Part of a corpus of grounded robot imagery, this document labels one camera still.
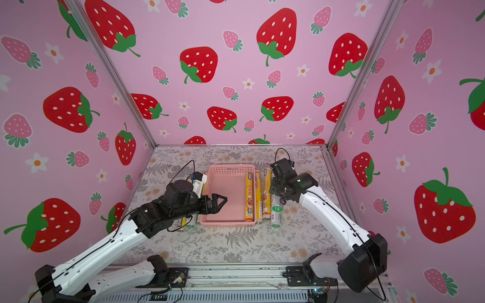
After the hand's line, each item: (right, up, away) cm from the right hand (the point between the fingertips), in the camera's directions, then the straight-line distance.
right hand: (282, 185), depth 80 cm
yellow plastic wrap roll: (-14, -7, +14) cm, 21 cm away
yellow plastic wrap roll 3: (-5, -4, +16) cm, 17 cm away
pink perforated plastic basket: (-26, 0, +21) cm, 34 cm away
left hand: (-25, -4, -10) cm, 27 cm away
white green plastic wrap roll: (-4, -9, -9) cm, 13 cm away
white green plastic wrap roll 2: (-41, -19, +5) cm, 45 cm away
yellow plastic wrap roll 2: (-10, -7, +14) cm, 18 cm away
